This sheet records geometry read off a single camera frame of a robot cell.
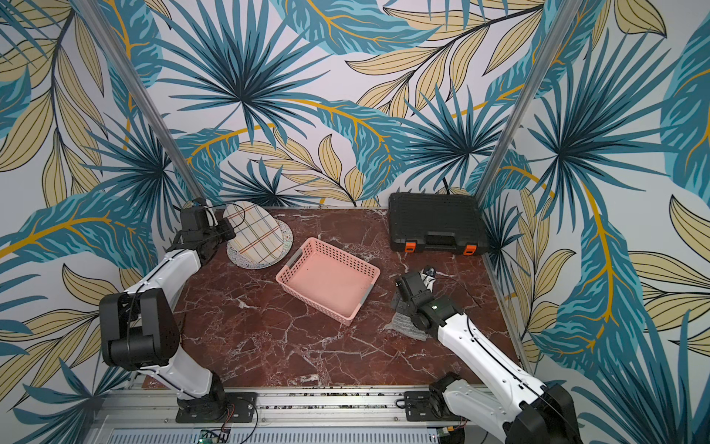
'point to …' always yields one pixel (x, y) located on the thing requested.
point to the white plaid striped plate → (259, 238)
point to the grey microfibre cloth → (403, 324)
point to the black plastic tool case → (436, 223)
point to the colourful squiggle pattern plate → (287, 245)
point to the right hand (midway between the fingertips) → (409, 300)
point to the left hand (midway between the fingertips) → (228, 225)
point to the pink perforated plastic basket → (329, 278)
